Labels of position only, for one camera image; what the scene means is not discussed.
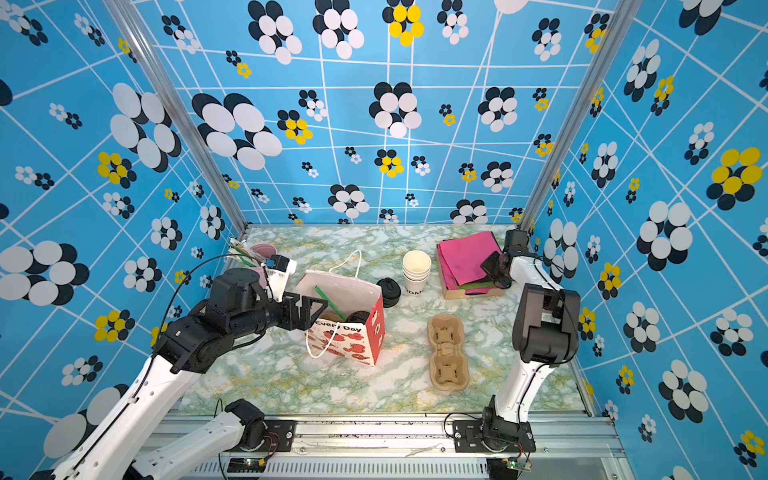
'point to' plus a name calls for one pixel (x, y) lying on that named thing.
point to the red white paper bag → (352, 325)
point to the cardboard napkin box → (460, 293)
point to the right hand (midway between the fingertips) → (490, 268)
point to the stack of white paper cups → (416, 268)
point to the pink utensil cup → (267, 250)
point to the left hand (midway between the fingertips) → (315, 299)
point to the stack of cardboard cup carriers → (448, 366)
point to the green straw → (330, 303)
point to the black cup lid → (357, 317)
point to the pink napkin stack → (460, 262)
